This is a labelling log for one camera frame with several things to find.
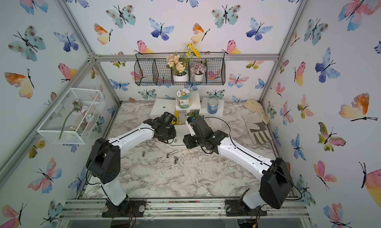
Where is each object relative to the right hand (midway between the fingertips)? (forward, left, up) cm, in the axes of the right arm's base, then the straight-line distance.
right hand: (187, 138), depth 79 cm
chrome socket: (-3, +13, -17) cm, 22 cm away
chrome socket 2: (-6, +8, -17) cm, 20 cm away
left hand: (+8, +8, -9) cm, 15 cm away
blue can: (+21, -13, +3) cm, 25 cm away
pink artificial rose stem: (+7, +55, +14) cm, 57 cm away
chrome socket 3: (-2, +28, -18) cm, 33 cm away
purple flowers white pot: (+37, -3, +15) cm, 40 cm away
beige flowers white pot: (+38, +8, +13) cm, 40 cm away
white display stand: (+20, -6, +4) cm, 21 cm away
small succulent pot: (+21, -2, -7) cm, 23 cm away
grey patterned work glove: (+21, -45, -19) cm, 53 cm away
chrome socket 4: (0, +25, -17) cm, 30 cm away
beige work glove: (+42, -49, -19) cm, 67 cm away
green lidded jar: (+17, +3, +12) cm, 21 cm away
